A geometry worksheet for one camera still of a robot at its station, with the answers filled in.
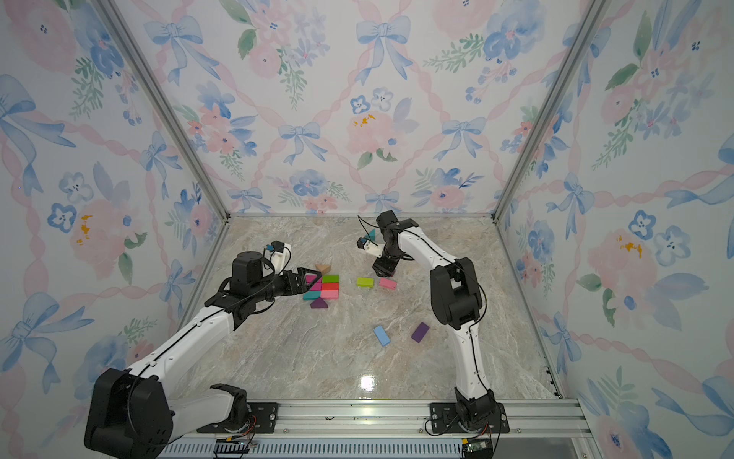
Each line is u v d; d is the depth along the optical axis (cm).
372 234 114
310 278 75
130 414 39
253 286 65
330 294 96
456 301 58
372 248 90
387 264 88
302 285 72
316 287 76
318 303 94
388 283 100
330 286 97
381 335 88
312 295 95
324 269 101
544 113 88
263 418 74
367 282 101
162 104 86
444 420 73
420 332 90
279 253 74
